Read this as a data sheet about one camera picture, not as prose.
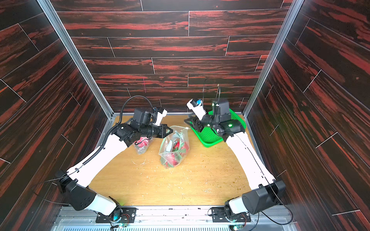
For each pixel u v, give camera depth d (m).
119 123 0.57
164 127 0.63
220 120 0.53
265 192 0.38
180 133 0.78
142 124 0.55
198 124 0.61
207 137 1.05
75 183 0.40
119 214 0.68
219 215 0.73
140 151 0.92
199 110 0.59
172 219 0.72
